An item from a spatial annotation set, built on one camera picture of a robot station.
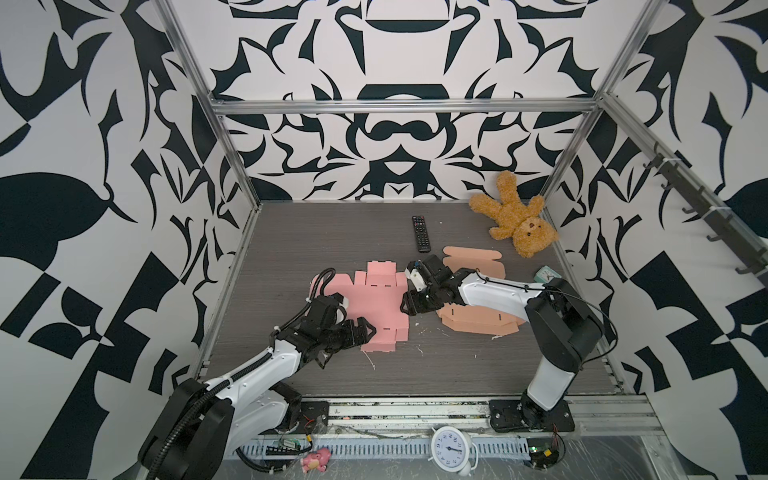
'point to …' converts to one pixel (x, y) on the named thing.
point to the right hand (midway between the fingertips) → (408, 305)
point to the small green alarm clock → (545, 274)
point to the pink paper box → (375, 295)
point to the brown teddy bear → (517, 218)
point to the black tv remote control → (423, 241)
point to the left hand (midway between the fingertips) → (366, 330)
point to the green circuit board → (289, 446)
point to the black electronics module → (543, 452)
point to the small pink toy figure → (315, 460)
